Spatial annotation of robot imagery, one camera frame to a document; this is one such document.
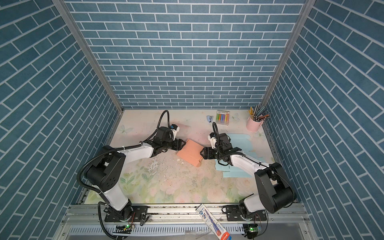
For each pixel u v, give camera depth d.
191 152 0.94
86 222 0.72
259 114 1.04
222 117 1.15
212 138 0.82
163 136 0.74
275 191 0.43
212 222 0.71
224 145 0.69
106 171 0.47
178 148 0.84
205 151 0.81
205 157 0.81
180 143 0.85
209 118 1.14
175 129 0.85
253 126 1.04
